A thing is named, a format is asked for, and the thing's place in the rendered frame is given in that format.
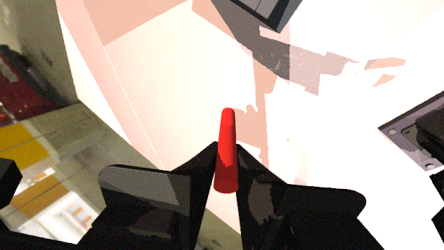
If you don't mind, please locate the red peg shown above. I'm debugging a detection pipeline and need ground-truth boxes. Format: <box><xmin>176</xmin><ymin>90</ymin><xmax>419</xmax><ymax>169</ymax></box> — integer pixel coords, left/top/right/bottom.
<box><xmin>213</xmin><ymin>108</ymin><xmax>239</xmax><ymax>194</ymax></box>

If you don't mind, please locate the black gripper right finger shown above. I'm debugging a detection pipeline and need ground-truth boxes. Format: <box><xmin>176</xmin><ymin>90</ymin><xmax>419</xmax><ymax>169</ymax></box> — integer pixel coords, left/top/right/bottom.
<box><xmin>235</xmin><ymin>144</ymin><xmax>367</xmax><ymax>250</ymax></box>

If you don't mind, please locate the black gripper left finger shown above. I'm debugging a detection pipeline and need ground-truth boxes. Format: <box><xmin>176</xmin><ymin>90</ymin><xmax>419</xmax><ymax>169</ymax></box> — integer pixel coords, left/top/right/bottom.
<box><xmin>98</xmin><ymin>141</ymin><xmax>218</xmax><ymax>250</ymax></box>

